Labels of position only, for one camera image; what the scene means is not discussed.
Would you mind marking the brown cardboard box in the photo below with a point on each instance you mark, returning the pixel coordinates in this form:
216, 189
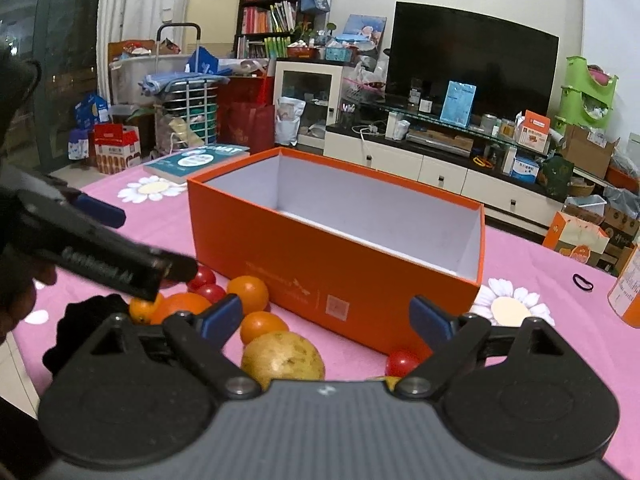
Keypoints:
587, 150

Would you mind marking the blue card on stand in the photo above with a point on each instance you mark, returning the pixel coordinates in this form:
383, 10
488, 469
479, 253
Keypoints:
457, 105

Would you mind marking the green stacked storage bins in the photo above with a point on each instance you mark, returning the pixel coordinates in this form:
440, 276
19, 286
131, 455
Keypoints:
587, 96

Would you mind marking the black flat television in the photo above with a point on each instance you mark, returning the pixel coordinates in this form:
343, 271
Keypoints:
511, 65

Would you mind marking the white floor air conditioner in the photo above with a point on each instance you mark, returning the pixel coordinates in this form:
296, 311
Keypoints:
218, 20

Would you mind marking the white tv cabinet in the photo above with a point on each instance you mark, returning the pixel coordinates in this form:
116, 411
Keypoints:
507, 203

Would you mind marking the yellow-green pear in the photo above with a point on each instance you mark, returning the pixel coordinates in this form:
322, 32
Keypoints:
282, 355

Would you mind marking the orange white carton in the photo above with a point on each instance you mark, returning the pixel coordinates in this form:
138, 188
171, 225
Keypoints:
624, 297

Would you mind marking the red gift bag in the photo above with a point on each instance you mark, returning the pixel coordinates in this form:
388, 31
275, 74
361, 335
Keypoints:
245, 114

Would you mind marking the small orange mandarin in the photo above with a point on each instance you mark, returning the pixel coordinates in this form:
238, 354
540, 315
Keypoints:
259, 323
253, 293
141, 311

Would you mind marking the metal wire trolley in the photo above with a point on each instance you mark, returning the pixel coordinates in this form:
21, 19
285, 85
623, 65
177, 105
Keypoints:
185, 101

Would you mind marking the small white glass cabinet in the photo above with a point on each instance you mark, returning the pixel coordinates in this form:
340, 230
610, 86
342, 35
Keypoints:
319, 85

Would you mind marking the teal book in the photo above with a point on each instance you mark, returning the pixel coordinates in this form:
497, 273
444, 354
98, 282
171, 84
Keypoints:
180, 166

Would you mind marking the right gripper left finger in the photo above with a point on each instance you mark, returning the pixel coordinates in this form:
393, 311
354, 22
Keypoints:
199, 339

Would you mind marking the red cherry tomato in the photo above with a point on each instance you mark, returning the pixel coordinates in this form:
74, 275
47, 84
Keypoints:
400, 363
212, 293
203, 277

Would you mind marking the large orange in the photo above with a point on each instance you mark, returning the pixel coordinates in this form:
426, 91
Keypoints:
183, 301

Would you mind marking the red white carton box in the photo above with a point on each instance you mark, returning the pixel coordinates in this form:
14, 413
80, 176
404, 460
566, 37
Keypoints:
117, 147

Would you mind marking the dark gloved hand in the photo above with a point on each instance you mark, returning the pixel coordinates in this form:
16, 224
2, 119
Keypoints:
80, 321

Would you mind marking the pink flowered tablecloth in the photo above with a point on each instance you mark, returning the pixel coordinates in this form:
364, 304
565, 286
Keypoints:
520, 278

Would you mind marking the dark bookshelf with books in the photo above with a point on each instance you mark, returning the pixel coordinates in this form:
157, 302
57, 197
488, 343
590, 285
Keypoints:
265, 28

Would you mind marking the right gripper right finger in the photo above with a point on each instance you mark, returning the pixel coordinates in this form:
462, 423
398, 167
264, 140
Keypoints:
455, 342

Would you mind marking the orange gift bag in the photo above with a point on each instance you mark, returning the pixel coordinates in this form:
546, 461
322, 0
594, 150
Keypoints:
575, 238

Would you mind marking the orange cardboard box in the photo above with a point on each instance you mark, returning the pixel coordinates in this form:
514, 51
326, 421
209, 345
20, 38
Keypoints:
343, 246

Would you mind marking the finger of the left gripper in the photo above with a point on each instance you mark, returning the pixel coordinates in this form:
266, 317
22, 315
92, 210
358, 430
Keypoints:
178, 268
105, 213

